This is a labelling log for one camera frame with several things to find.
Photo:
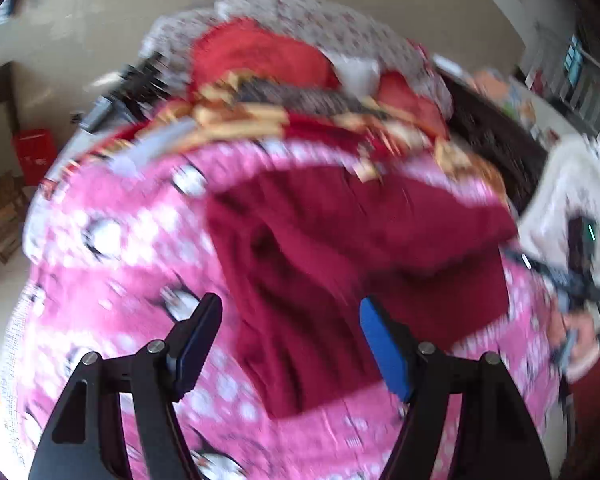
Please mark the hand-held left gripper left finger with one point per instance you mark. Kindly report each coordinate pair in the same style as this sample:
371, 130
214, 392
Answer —
200, 340

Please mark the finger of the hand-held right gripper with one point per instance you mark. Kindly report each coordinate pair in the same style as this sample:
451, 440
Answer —
527, 262

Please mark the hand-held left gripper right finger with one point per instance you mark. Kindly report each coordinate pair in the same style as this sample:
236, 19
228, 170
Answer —
385, 345

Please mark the dark red fleece garment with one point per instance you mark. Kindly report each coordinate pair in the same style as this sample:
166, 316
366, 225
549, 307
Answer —
305, 260

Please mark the person's right hand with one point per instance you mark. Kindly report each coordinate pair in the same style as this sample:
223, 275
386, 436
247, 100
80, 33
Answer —
580, 340

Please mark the white fluffy blanket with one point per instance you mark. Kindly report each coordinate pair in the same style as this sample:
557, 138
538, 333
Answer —
565, 170

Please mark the pink penguin print blanket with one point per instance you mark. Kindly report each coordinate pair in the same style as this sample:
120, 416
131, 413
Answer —
105, 280

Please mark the metal railing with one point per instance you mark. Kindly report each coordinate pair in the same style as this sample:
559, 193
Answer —
595, 90

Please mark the small red heart cushion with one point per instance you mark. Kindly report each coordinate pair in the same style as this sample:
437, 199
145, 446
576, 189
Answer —
405, 95

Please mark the orange patterned blanket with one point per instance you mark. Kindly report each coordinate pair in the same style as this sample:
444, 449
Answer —
240, 120

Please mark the wooden stool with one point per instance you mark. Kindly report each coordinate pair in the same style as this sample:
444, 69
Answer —
2, 220

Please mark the red plastic crate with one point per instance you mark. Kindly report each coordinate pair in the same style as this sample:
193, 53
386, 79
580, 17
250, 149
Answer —
35, 157

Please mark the white pillow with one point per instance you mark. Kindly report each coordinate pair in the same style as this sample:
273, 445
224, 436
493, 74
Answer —
357, 72

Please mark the black device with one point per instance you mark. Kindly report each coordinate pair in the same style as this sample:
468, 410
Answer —
130, 90

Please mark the large red heart cushion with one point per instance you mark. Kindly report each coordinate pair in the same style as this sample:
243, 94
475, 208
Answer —
260, 55

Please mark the dark carved wooden bed frame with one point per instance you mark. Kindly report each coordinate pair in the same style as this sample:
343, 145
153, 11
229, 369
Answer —
490, 135

